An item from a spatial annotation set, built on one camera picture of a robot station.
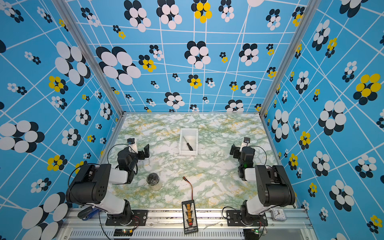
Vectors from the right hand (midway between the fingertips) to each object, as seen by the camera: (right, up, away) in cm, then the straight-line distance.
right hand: (243, 145), depth 94 cm
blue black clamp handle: (-84, -31, -20) cm, 92 cm away
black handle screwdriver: (-34, -2, +5) cm, 35 cm away
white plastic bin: (-34, +5, +13) cm, 37 cm away
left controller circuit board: (-66, -40, -22) cm, 80 cm away
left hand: (-64, +1, -1) cm, 64 cm away
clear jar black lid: (-52, -15, -19) cm, 57 cm away
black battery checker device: (-33, -32, -21) cm, 51 cm away
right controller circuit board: (-4, -39, -24) cm, 46 cm away
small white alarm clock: (+11, -31, -21) cm, 39 cm away
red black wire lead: (-32, -22, -10) cm, 40 cm away
